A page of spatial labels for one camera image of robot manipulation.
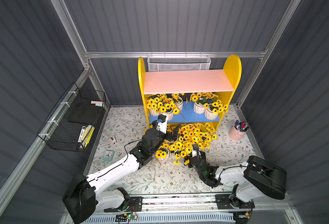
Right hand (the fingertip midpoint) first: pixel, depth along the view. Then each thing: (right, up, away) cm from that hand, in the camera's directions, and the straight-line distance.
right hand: (191, 152), depth 88 cm
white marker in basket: (-59, +14, -18) cm, 63 cm away
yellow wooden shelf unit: (-2, +37, +4) cm, 37 cm away
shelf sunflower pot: (-23, +30, -4) cm, 38 cm away
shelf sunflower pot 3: (-9, +33, -3) cm, 34 cm away
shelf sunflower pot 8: (-5, +3, -9) cm, 10 cm away
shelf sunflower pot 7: (-10, +1, -1) cm, 10 cm away
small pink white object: (-54, +7, +9) cm, 55 cm away
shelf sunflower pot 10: (-14, +17, -22) cm, 31 cm away
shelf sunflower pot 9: (-18, +3, -11) cm, 21 cm away
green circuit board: (-38, -30, -16) cm, 51 cm away
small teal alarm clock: (-54, -2, +2) cm, 54 cm away
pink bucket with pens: (+31, +13, +3) cm, 34 cm away
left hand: (-13, +20, -16) cm, 29 cm away
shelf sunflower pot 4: (+13, +27, -1) cm, 29 cm away
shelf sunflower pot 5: (+1, +14, -2) cm, 14 cm away
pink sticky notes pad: (-58, +31, -4) cm, 66 cm away
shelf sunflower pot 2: (-16, +29, -5) cm, 34 cm away
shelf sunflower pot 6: (+12, +11, -1) cm, 16 cm away
